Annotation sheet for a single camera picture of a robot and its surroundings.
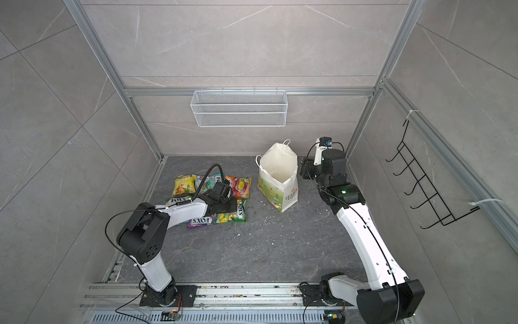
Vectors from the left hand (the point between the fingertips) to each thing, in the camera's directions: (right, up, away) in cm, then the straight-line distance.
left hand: (239, 202), depth 96 cm
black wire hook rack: (+67, +5, -31) cm, 75 cm away
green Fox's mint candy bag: (-17, +9, +10) cm, 22 cm away
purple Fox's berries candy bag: (-18, -8, -5) cm, 20 cm away
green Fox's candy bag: (0, -6, -5) cm, 8 cm away
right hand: (+29, +19, -22) cm, 42 cm away
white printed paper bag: (+17, +12, -18) cm, 27 cm away
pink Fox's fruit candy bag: (0, +7, +6) cm, 10 cm away
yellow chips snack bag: (-29, +8, +5) cm, 31 cm away
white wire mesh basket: (-1, +47, +5) cm, 48 cm away
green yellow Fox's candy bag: (-31, +2, +5) cm, 31 cm away
